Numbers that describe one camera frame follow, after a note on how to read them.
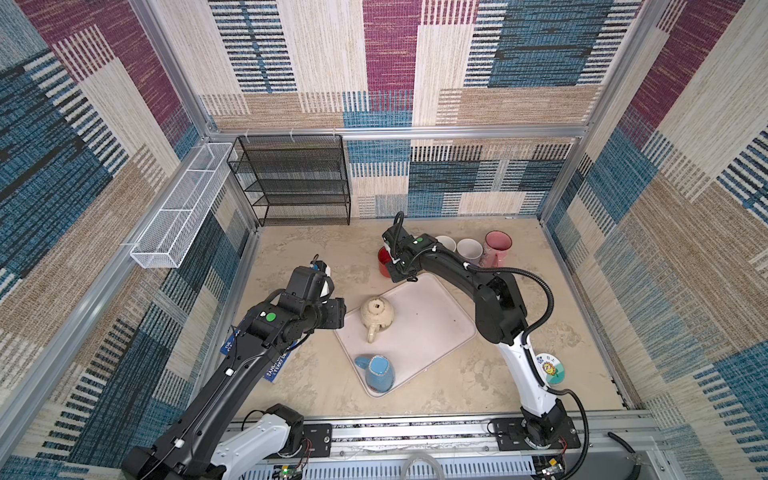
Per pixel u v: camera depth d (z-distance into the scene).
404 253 0.74
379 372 0.74
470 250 1.03
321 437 0.74
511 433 0.74
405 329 0.94
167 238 0.71
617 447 0.73
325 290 0.58
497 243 1.04
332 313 0.65
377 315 0.86
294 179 1.09
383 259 0.97
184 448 0.38
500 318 0.59
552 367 0.76
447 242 1.02
